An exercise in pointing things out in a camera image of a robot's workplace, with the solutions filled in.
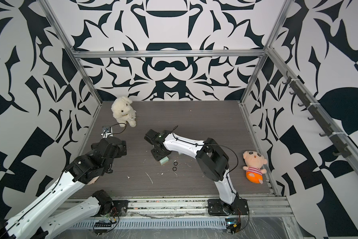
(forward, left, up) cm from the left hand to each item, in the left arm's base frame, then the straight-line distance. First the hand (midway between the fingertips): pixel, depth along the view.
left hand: (111, 140), depth 73 cm
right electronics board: (-34, -56, -24) cm, 70 cm away
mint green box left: (-4, -24, -17) cm, 30 cm away
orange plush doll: (-8, -73, -14) cm, 74 cm away
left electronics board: (-32, +6, -27) cm, 42 cm away
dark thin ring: (-4, -30, -23) cm, 38 cm away
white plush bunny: (+24, +1, -7) cm, 25 cm away
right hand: (+1, -21, -18) cm, 28 cm away
